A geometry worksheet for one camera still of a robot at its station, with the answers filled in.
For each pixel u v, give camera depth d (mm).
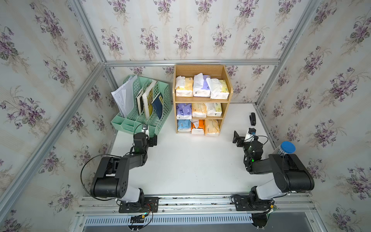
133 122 981
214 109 878
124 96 905
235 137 823
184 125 994
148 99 908
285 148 733
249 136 765
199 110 879
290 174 452
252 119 1073
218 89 758
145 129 789
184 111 872
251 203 677
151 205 728
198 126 941
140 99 952
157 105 987
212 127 959
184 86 775
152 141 853
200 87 765
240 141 802
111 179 447
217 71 907
